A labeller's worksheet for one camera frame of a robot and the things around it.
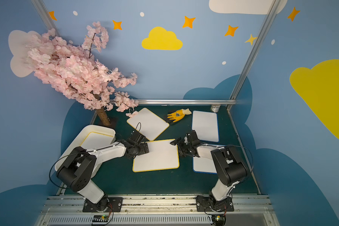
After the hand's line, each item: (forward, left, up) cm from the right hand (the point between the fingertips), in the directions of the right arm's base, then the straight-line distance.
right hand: (174, 146), depth 94 cm
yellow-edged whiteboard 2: (-7, +7, 0) cm, 10 cm away
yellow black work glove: (+31, -2, -2) cm, 31 cm away
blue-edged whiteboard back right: (+24, -25, -5) cm, 35 cm away
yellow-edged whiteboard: (+3, +58, -1) cm, 58 cm away
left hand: (-3, +20, -2) cm, 21 cm away
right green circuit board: (-38, -26, -7) cm, 47 cm away
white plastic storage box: (-1, +65, +3) cm, 65 cm away
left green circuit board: (-42, +37, -5) cm, 56 cm away
